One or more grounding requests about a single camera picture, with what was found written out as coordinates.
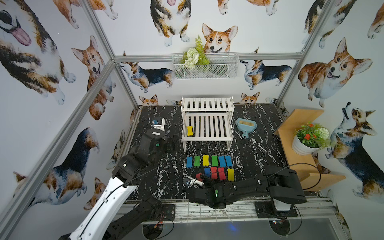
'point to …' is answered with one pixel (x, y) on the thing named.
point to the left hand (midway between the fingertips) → (169, 131)
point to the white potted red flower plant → (310, 138)
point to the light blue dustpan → (245, 134)
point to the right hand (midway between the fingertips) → (200, 174)
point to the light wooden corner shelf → (304, 165)
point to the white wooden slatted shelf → (207, 119)
